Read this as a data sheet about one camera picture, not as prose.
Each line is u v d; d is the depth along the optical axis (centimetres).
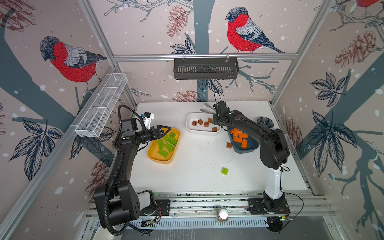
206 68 104
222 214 63
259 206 73
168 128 74
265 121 104
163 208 73
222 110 75
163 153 93
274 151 52
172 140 98
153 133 70
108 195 38
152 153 92
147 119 73
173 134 101
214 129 102
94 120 72
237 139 98
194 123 107
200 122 107
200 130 102
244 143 95
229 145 95
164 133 72
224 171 85
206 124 106
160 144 98
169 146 95
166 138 101
